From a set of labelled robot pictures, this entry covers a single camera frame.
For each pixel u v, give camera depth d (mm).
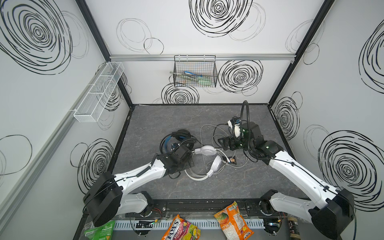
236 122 675
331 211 372
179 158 632
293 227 667
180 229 658
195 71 885
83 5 708
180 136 947
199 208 753
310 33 812
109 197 402
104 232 644
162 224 705
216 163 803
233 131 619
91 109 867
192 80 862
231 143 669
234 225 657
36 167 494
